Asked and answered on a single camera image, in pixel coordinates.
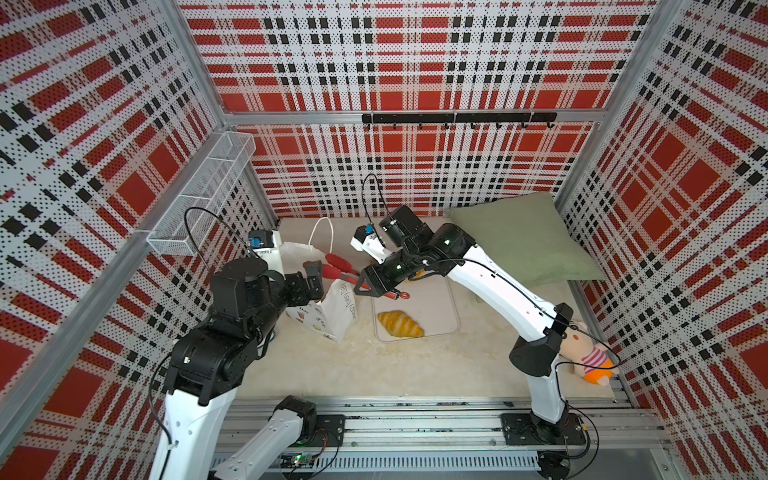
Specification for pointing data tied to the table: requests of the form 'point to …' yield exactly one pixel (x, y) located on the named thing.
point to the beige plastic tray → (431, 304)
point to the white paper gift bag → (336, 313)
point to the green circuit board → (296, 461)
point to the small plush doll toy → (589, 359)
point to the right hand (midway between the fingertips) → (371, 285)
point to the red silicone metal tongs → (339, 268)
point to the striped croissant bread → (398, 324)
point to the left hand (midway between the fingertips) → (306, 268)
